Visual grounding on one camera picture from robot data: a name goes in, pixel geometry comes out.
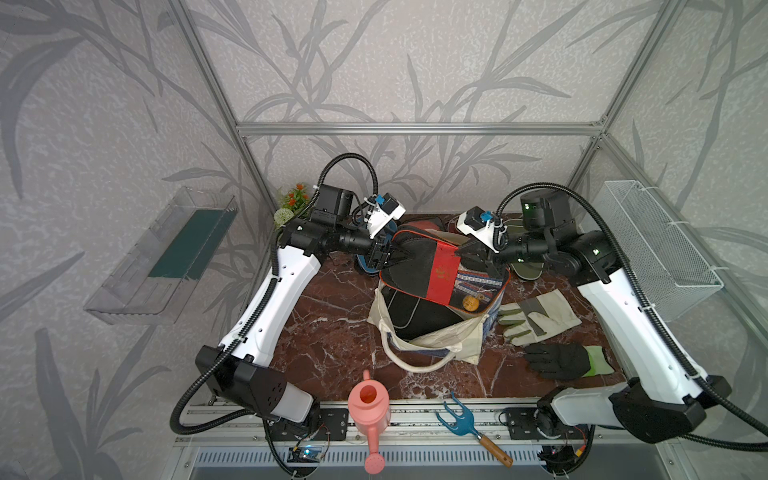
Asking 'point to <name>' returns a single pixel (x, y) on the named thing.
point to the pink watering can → (370, 411)
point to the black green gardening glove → (558, 361)
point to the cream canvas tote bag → (463, 339)
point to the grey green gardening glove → (533, 317)
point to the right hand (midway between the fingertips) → (459, 245)
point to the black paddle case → (414, 316)
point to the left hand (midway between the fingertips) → (407, 251)
